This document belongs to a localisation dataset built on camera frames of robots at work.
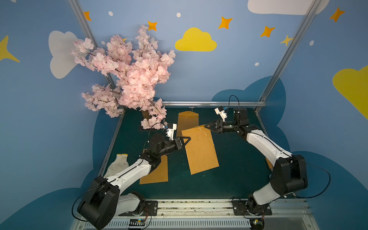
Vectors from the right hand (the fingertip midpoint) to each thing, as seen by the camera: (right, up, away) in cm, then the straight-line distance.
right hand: (208, 126), depth 80 cm
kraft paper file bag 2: (-5, -13, -5) cm, 15 cm away
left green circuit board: (-38, -50, -7) cm, 63 cm away
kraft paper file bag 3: (-29, -30, +6) cm, 42 cm away
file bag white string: (-2, -5, -3) cm, 6 cm away
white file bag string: (-8, +12, +39) cm, 41 cm away
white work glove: (-55, -24, +10) cm, 61 cm away
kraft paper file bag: (-12, +4, +34) cm, 37 cm away
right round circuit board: (+24, -51, -7) cm, 57 cm away
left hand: (-10, -6, -5) cm, 12 cm away
